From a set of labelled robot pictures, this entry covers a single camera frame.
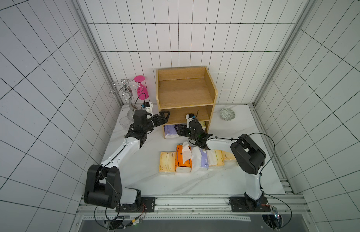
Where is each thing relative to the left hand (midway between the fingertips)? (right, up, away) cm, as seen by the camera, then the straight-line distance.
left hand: (168, 116), depth 87 cm
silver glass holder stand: (-28, +17, +3) cm, 33 cm away
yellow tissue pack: (0, -27, -4) cm, 27 cm away
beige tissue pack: (+29, -25, -3) cm, 38 cm away
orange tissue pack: (+9, -26, -8) cm, 29 cm away
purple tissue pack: (+19, -25, -5) cm, 32 cm away
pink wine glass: (-21, +17, +18) cm, 33 cm away
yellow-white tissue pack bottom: (+23, -6, +10) cm, 26 cm away
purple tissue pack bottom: (+1, -10, +7) cm, 13 cm away
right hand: (+28, -12, -4) cm, 31 cm away
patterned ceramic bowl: (+44, +2, +23) cm, 50 cm away
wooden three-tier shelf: (+9, +16, -3) cm, 18 cm away
